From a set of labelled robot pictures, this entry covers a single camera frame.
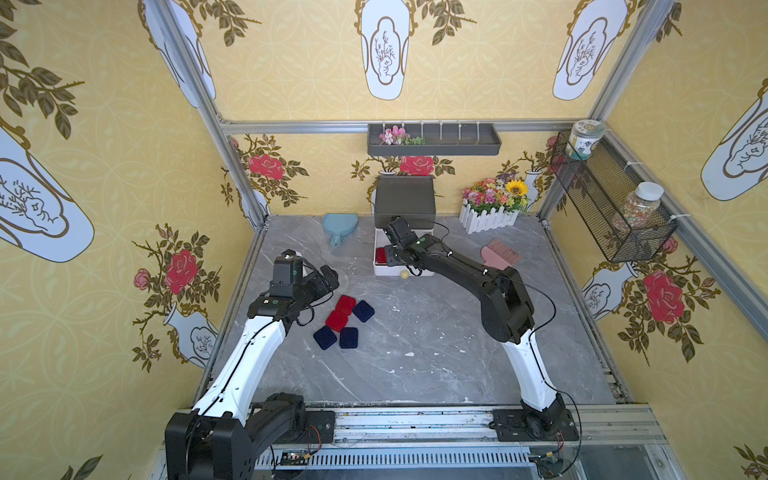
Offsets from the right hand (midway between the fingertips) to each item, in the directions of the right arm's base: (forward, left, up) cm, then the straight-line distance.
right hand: (402, 245), depth 100 cm
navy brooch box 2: (-30, +22, -7) cm, 38 cm away
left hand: (-19, +24, +7) cm, 32 cm away
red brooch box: (-9, +6, +5) cm, 12 cm away
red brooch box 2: (-19, +17, -7) cm, 27 cm away
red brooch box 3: (-24, +20, -9) cm, 32 cm away
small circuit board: (-59, +24, -11) cm, 65 cm away
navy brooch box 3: (-28, +16, -11) cm, 34 cm away
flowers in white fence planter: (+17, -32, +4) cm, 36 cm away
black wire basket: (+12, -59, +17) cm, 63 cm away
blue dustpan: (+19, +26, -11) cm, 34 cm away
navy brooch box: (-20, +12, -9) cm, 25 cm away
